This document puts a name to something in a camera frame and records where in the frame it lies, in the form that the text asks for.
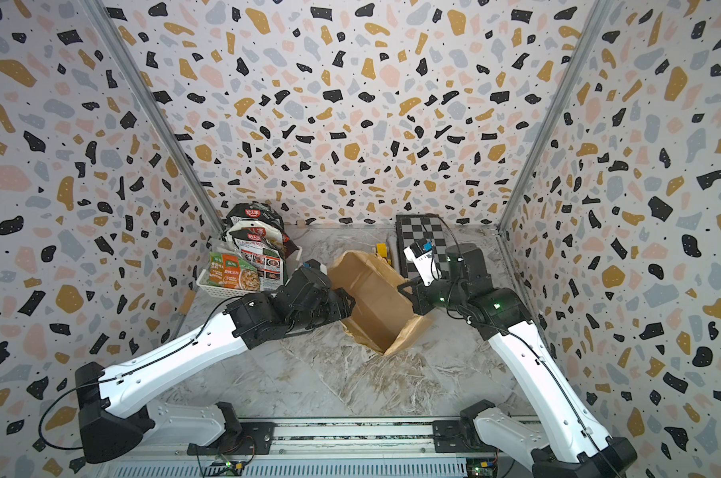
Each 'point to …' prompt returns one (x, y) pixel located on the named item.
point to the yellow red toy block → (381, 249)
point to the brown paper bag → (383, 316)
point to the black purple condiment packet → (288, 246)
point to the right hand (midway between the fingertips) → (401, 288)
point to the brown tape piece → (185, 303)
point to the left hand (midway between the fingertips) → (354, 305)
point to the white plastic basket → (203, 279)
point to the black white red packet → (260, 245)
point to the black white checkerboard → (413, 227)
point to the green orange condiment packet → (229, 271)
